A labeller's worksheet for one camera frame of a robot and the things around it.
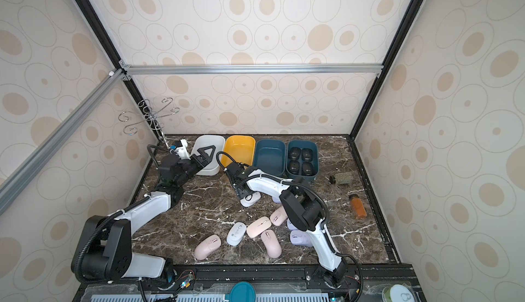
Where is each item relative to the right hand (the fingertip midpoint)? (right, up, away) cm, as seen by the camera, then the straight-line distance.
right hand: (258, 186), depth 97 cm
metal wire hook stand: (-44, +31, -14) cm, 55 cm away
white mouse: (-8, -17, -16) cm, 24 cm away
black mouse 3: (+18, +9, +6) cm, 21 cm away
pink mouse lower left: (-19, -20, -18) cm, 33 cm away
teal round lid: (-3, -29, -32) cm, 43 cm away
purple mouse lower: (+18, -18, -17) cm, 30 cm away
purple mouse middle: (+11, -5, -40) cm, 42 cm away
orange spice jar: (+44, -7, -9) cm, 45 cm away
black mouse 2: (+26, +15, +10) cm, 31 cm away
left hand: (-16, +17, -15) cm, 28 cm away
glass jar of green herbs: (+40, +4, 0) cm, 40 cm away
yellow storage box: (-10, +19, +17) cm, 27 cm away
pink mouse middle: (+1, -15, -13) cm, 19 cm away
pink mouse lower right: (+7, -20, -18) cm, 27 cm away
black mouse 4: (+25, +8, +5) cm, 26 cm away
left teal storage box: (+6, +14, +15) cm, 21 cm away
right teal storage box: (+23, +21, +13) cm, 34 cm away
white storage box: (-30, +23, +15) cm, 40 cm away
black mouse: (+19, +16, +11) cm, 27 cm away
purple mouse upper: (+7, +2, -38) cm, 38 cm away
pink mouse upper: (+9, -11, -12) cm, 19 cm away
